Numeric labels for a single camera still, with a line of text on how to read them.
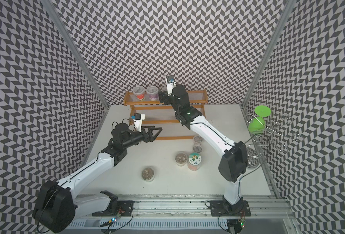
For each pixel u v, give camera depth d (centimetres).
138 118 72
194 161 81
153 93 79
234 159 45
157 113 71
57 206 39
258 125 77
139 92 79
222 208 65
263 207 76
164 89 79
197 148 89
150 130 67
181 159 84
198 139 92
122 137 61
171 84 62
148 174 79
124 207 72
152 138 68
